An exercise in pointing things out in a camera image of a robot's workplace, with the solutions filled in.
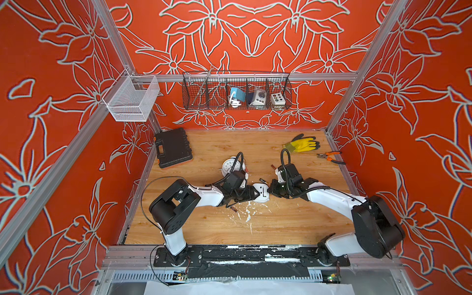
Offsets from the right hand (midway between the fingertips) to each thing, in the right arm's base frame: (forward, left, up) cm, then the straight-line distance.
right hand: (263, 190), depth 86 cm
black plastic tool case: (+28, +52, -1) cm, 59 cm away
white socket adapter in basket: (+38, +1, +27) cm, 46 cm away
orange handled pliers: (+25, -40, -5) cm, 47 cm away
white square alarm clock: (+2, 0, -2) cm, 3 cm away
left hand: (-1, +2, -3) cm, 4 cm away
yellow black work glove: (+34, -26, -4) cm, 43 cm away
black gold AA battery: (+8, -1, -5) cm, 9 cm away
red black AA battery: (-7, +14, -5) cm, 16 cm away
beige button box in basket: (+39, -9, +24) cm, 47 cm away
